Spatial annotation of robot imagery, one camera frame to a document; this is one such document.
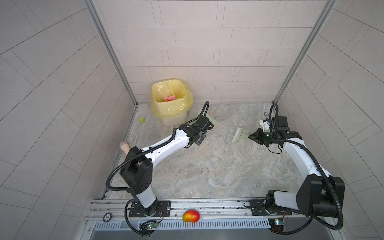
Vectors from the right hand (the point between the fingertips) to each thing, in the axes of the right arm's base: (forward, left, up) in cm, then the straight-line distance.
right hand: (248, 135), depth 82 cm
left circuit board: (-36, +53, -11) cm, 65 cm away
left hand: (+4, +27, -1) cm, 28 cm away
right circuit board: (-39, -6, -15) cm, 43 cm away
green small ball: (+24, +67, -8) cm, 71 cm away
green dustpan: (+10, +19, +2) cm, 22 cm away
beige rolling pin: (+2, +72, -7) cm, 72 cm away
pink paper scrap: (+31, +44, +4) cm, 54 cm away
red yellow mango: (-34, +33, -10) cm, 49 cm away
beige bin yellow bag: (+15, +42, +6) cm, 45 cm away
